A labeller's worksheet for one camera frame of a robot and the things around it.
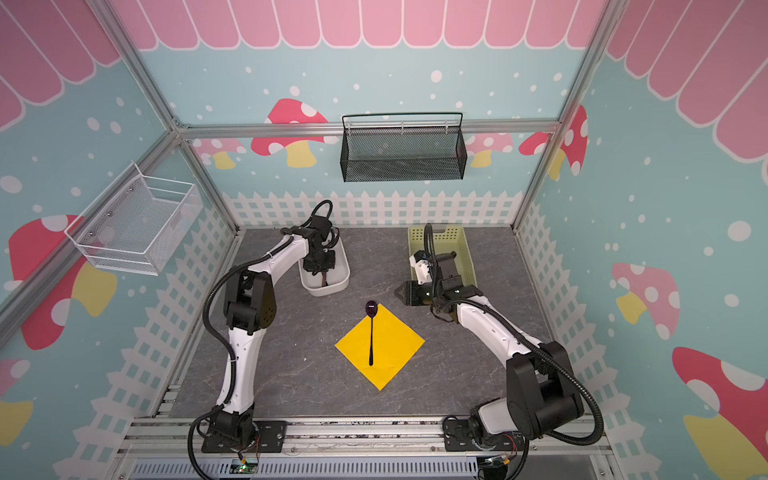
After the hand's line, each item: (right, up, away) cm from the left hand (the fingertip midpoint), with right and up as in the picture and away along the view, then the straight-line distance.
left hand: (326, 270), depth 104 cm
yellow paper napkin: (+23, -22, -14) cm, 35 cm away
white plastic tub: (+4, -2, -3) cm, 6 cm away
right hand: (+25, -5, -19) cm, 32 cm away
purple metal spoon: (+16, -12, -8) cm, 22 cm away
